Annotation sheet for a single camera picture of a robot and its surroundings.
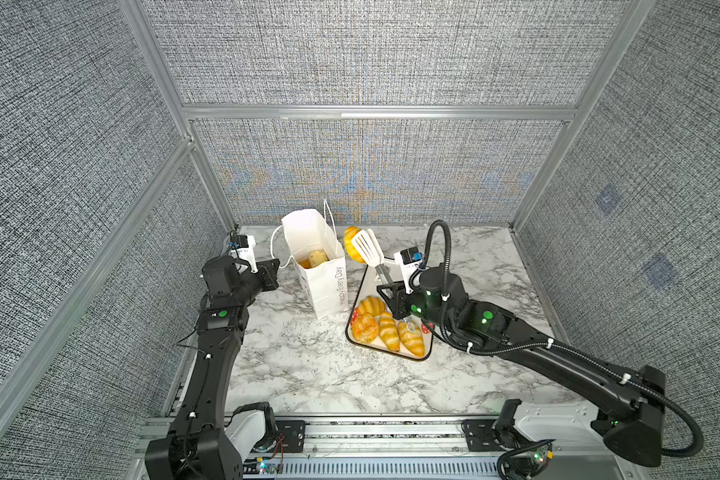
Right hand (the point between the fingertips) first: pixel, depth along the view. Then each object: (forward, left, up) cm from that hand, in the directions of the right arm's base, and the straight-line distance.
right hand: (380, 285), depth 70 cm
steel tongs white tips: (+5, +3, +7) cm, 9 cm away
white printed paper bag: (+6, +14, -7) cm, 17 cm away
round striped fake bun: (+9, +7, +8) cm, 14 cm away
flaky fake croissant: (+24, +20, -18) cm, 36 cm away
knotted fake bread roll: (+1, +4, -23) cm, 23 cm away
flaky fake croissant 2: (-2, -9, -23) cm, 25 cm away
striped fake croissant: (0, -3, -24) cm, 24 cm away
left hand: (+9, +26, -2) cm, 28 cm away
